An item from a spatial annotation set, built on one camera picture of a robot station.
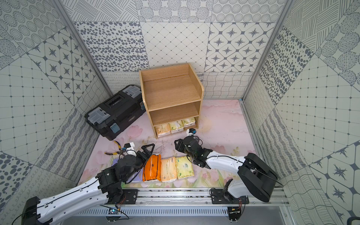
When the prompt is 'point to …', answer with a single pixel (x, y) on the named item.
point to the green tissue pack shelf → (184, 167)
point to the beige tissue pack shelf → (168, 169)
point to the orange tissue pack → (152, 169)
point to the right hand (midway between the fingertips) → (177, 143)
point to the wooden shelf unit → (172, 93)
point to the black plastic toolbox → (111, 117)
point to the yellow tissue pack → (162, 130)
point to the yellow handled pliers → (115, 153)
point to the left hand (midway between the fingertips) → (153, 146)
